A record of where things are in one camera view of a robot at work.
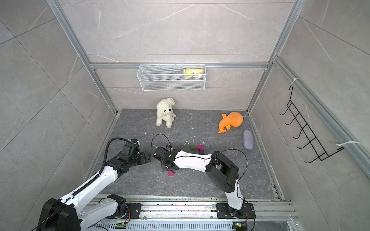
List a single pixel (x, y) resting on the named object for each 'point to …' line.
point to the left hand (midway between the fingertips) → (145, 153)
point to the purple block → (201, 151)
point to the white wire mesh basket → (172, 77)
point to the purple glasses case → (248, 141)
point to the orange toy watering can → (234, 119)
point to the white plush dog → (165, 112)
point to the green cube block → (192, 147)
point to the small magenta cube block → (170, 173)
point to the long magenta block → (199, 147)
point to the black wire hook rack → (313, 145)
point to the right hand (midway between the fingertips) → (168, 166)
